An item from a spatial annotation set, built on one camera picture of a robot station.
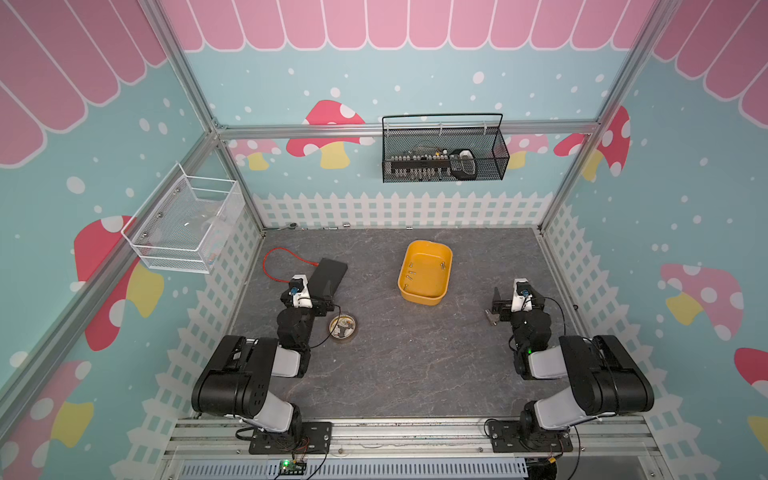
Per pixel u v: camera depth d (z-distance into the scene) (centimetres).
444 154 93
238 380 45
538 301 81
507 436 74
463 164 90
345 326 92
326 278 108
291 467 73
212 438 76
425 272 107
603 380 45
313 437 74
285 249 110
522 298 75
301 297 76
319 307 80
